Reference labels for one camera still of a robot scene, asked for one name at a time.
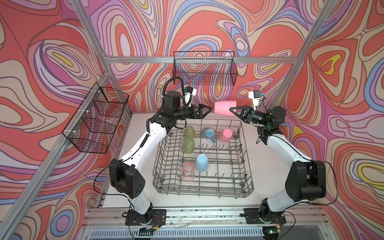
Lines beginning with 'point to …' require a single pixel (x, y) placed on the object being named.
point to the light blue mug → (202, 162)
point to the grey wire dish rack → (229, 175)
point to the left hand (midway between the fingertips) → (207, 108)
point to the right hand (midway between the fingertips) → (230, 113)
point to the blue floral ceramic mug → (207, 133)
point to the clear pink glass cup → (188, 172)
